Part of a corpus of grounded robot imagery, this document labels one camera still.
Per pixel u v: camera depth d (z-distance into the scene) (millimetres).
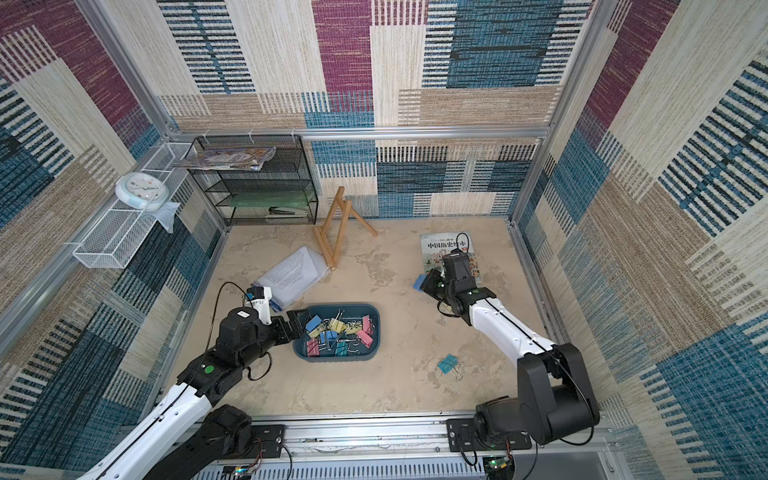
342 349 869
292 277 1051
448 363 837
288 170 1060
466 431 744
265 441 733
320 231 1114
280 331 684
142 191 753
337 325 892
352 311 913
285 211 1105
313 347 869
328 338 892
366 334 889
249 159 883
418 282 916
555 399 420
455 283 674
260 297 696
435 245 1121
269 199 1116
